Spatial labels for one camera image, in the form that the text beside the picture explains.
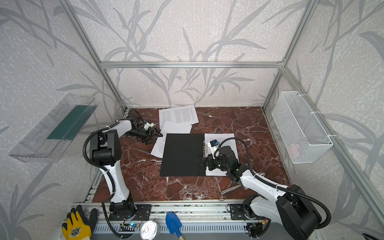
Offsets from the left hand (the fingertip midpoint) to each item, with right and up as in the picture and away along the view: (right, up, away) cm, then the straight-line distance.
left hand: (160, 132), depth 96 cm
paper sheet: (+39, -2, -21) cm, 44 cm away
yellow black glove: (-30, -41, -28) cm, 58 cm away
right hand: (+28, -11, -14) cm, 33 cm away
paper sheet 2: (+3, +2, +12) cm, 13 cm away
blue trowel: (+14, -42, -25) cm, 51 cm away
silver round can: (+4, -41, -31) cm, 51 cm away
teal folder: (+14, -14, 0) cm, 20 cm away
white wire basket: (+69, 0, -34) cm, 77 cm away
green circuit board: (-8, -44, -24) cm, 51 cm away
